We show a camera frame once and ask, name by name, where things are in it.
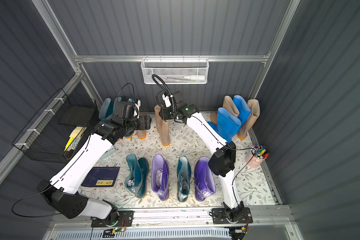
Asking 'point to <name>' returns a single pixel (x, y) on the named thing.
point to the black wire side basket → (46, 137)
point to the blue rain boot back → (244, 109)
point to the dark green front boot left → (136, 180)
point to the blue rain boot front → (228, 124)
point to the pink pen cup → (261, 153)
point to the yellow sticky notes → (73, 134)
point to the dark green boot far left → (106, 109)
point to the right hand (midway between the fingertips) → (163, 112)
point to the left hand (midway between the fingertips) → (146, 119)
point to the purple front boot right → (205, 185)
